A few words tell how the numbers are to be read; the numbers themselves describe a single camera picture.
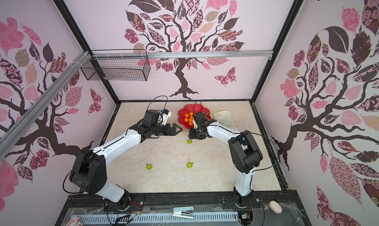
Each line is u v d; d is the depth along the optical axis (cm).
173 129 75
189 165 85
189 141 95
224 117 108
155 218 70
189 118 107
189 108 111
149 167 85
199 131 70
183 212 70
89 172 43
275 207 71
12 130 52
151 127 68
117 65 95
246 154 49
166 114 78
